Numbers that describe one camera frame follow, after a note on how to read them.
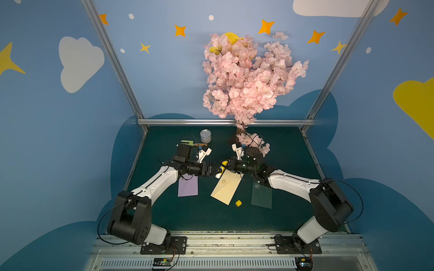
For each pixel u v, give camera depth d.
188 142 1.14
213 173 0.73
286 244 0.75
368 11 0.70
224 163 0.80
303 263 0.73
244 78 0.73
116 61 0.86
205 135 1.11
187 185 0.93
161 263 0.72
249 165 0.71
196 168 0.73
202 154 0.78
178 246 0.75
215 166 0.76
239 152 0.77
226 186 0.93
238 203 0.86
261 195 0.91
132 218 0.43
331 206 0.45
